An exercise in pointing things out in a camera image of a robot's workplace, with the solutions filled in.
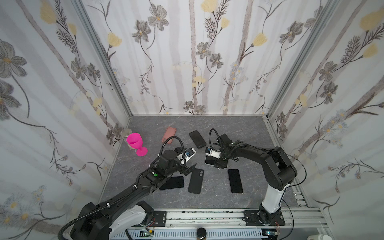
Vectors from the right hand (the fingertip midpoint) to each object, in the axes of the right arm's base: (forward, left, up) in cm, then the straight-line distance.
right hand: (215, 155), depth 95 cm
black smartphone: (-7, +4, +8) cm, 12 cm away
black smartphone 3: (-16, -11, 0) cm, 20 cm away
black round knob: (-42, +10, +10) cm, 44 cm away
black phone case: (+14, +11, -4) cm, 19 cm away
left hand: (-6, +17, +15) cm, 24 cm away
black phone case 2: (-16, +12, -2) cm, 20 cm away
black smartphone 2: (-17, +25, -4) cm, 31 cm away
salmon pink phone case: (+21, +32, -6) cm, 39 cm away
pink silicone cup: (+3, +49, +10) cm, 50 cm away
